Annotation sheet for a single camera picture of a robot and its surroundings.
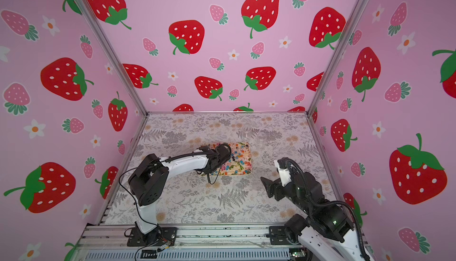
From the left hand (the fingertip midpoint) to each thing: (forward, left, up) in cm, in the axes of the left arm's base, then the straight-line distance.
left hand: (195, 154), depth 90 cm
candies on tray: (0, -23, -8) cm, 25 cm away
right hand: (-19, -34, +14) cm, 41 cm away
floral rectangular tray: (0, -23, -8) cm, 25 cm away
